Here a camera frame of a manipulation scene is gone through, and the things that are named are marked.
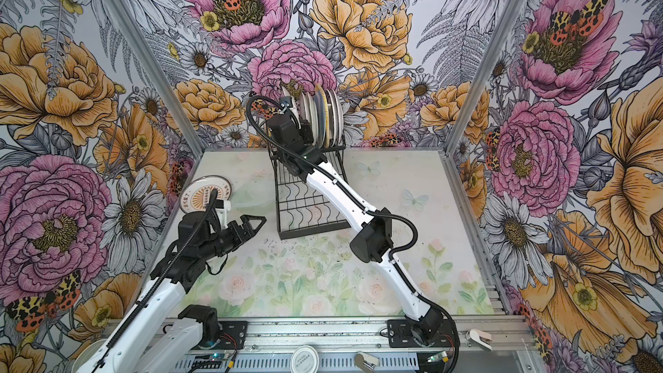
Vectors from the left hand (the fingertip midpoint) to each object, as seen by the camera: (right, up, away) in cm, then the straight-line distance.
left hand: (259, 232), depth 79 cm
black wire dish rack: (+9, +2, +20) cm, 22 cm away
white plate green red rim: (+22, +35, +4) cm, 42 cm away
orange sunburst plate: (-33, +9, +27) cm, 44 cm away
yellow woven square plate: (+20, +35, +4) cm, 41 cm away
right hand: (+12, +33, +4) cm, 36 cm away
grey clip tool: (+31, -32, -10) cm, 46 cm away
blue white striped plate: (+18, +39, +11) cm, 44 cm away
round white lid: (+15, -29, -13) cm, 35 cm away
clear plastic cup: (-37, -26, -15) cm, 48 cm away
